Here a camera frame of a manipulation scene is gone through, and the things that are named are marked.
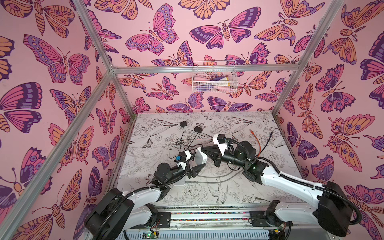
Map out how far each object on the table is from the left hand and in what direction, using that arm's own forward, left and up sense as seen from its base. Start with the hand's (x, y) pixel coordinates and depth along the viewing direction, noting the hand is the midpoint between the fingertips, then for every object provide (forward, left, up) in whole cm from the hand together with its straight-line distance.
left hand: (201, 158), depth 72 cm
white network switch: (-5, +11, -19) cm, 22 cm away
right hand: (+2, -1, +6) cm, 7 cm away
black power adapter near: (+34, +1, -20) cm, 39 cm away
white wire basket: (+52, -9, +12) cm, 54 cm away
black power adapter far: (+39, +13, -20) cm, 46 cm away
